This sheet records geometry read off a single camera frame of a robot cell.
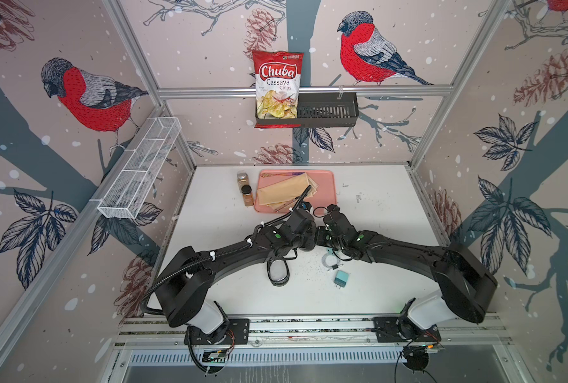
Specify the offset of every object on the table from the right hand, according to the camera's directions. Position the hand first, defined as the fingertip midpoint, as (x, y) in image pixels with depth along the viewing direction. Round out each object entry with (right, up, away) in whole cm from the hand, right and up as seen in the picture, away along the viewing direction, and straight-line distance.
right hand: (311, 232), depth 87 cm
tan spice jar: (-29, +20, +17) cm, 40 cm away
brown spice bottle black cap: (-27, +13, +13) cm, 32 cm away
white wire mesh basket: (-59, +17, -15) cm, 63 cm away
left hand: (+2, +2, -5) cm, 5 cm away
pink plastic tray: (+8, +13, +20) cm, 25 cm away
